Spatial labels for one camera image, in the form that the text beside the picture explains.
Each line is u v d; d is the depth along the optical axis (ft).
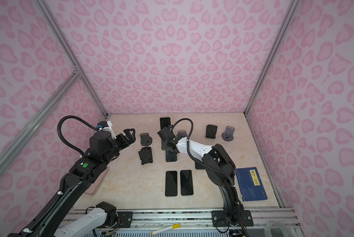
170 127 2.75
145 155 3.05
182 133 3.33
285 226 2.23
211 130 3.40
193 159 1.66
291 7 2.28
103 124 1.99
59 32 2.51
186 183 3.57
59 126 1.52
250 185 2.70
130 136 2.10
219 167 1.67
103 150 1.67
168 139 2.36
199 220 2.46
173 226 2.32
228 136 3.30
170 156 2.96
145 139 3.27
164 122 3.23
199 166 1.58
